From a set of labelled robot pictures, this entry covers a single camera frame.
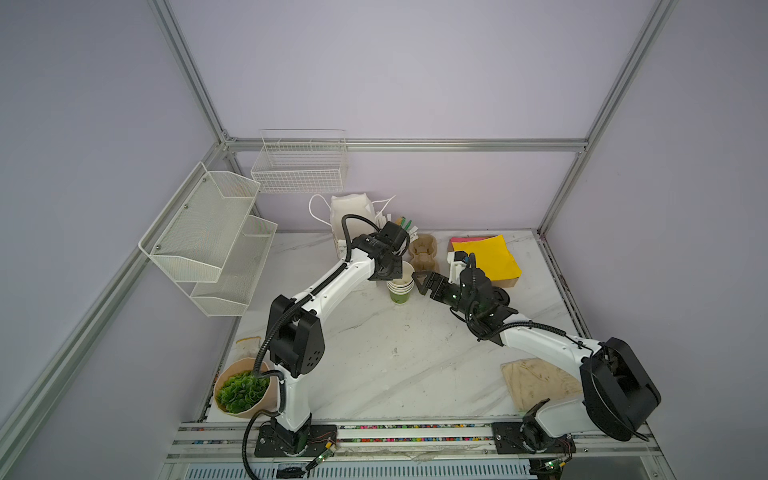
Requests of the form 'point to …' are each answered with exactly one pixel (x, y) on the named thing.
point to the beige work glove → (532, 382)
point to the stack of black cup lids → (500, 296)
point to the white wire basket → (301, 161)
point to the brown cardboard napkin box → (503, 283)
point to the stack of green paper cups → (400, 288)
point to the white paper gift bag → (350, 204)
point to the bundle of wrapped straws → (406, 225)
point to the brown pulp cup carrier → (422, 253)
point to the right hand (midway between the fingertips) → (417, 278)
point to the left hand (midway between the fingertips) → (388, 273)
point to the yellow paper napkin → (493, 255)
